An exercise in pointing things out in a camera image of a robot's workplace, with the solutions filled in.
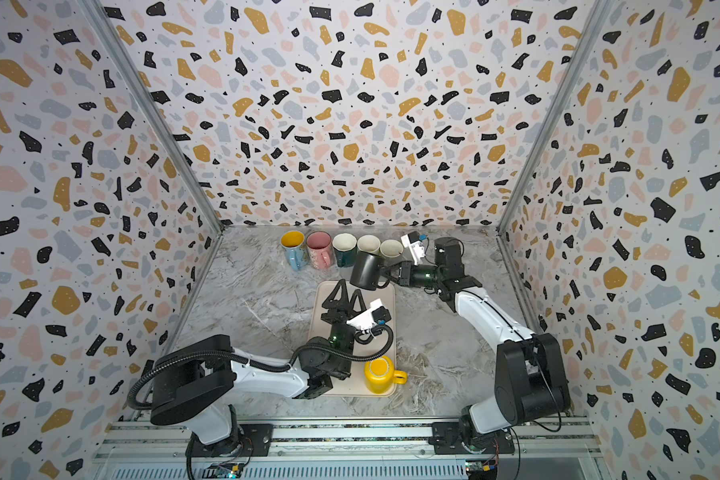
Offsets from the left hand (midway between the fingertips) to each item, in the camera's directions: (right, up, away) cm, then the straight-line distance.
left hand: (343, 282), depth 71 cm
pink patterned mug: (-13, +10, +35) cm, 39 cm away
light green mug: (+5, +11, +35) cm, 37 cm away
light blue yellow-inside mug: (-21, +10, +33) cm, 40 cm away
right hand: (+8, +3, +8) cm, 12 cm away
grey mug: (+13, +7, +32) cm, 36 cm away
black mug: (+6, +2, +11) cm, 12 cm away
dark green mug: (-3, +9, +35) cm, 36 cm away
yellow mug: (+9, -24, +6) cm, 26 cm away
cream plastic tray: (-12, -6, +30) cm, 33 cm away
